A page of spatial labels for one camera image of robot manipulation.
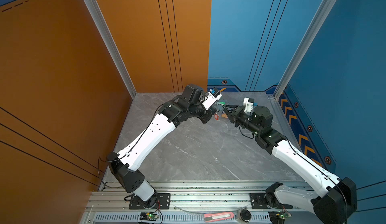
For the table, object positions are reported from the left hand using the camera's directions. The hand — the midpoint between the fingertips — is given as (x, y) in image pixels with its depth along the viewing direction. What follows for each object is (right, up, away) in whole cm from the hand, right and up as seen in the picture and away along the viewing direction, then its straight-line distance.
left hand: (214, 108), depth 70 cm
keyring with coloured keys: (+4, -3, 0) cm, 5 cm away
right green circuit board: (+30, -51, +1) cm, 60 cm away
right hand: (+3, 0, 0) cm, 3 cm away
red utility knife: (0, -51, 0) cm, 51 cm away
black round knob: (+12, -45, -7) cm, 47 cm away
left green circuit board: (-30, -51, +1) cm, 59 cm away
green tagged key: (+4, +3, +6) cm, 7 cm away
